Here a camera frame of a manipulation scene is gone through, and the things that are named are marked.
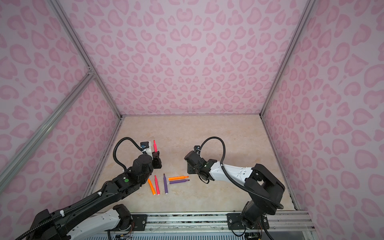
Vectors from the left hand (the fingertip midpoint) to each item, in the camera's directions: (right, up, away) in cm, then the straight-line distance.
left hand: (159, 150), depth 79 cm
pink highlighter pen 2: (-2, -21, +6) cm, 22 cm away
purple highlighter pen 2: (+5, -20, +7) cm, 21 cm away
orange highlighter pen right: (+8, -18, +9) cm, 22 cm away
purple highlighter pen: (+2, -21, +7) cm, 22 cm away
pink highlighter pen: (-2, +2, -1) cm, 3 cm away
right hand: (+17, -10, +7) cm, 21 cm away
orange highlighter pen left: (-5, -22, +5) cm, 23 cm away
